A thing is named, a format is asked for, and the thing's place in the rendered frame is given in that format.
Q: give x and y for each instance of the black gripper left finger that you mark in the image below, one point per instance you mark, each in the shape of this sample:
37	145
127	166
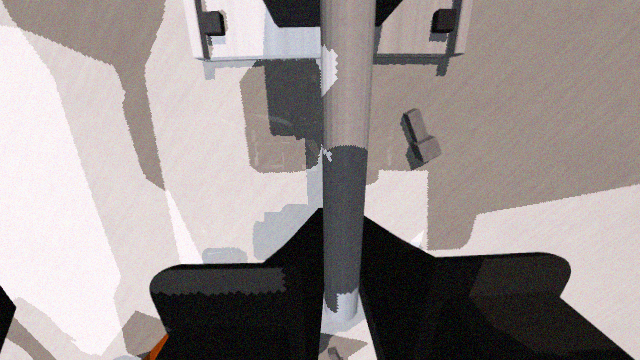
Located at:
286	289

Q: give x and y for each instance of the grey cylindrical shaft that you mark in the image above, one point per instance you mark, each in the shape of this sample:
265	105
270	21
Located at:
347	30

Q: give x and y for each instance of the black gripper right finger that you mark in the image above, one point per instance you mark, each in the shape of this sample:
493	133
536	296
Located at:
403	289

